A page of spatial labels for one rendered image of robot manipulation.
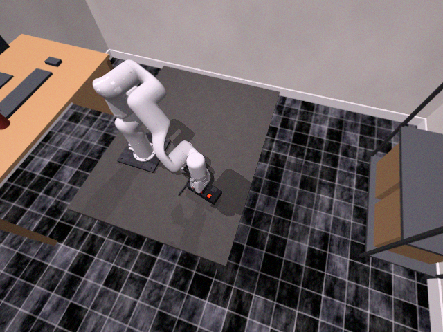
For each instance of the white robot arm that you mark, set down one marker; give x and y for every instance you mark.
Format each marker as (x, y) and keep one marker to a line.
(139, 105)

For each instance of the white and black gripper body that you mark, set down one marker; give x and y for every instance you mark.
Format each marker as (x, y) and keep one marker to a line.
(200, 185)

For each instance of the black power strip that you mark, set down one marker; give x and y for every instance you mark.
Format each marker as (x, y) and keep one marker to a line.
(211, 194)

